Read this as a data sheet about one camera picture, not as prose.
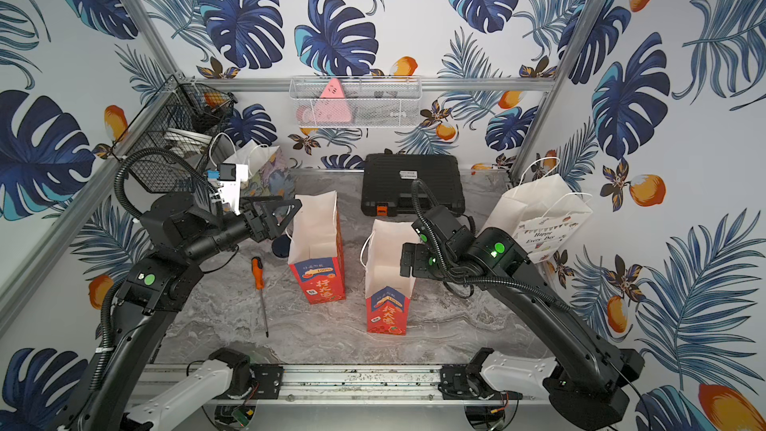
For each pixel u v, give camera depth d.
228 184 0.51
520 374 0.52
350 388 0.75
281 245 0.98
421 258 0.57
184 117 0.97
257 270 0.92
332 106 0.90
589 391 0.37
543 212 0.92
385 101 1.01
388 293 0.66
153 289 0.42
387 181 1.16
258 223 0.50
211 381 0.59
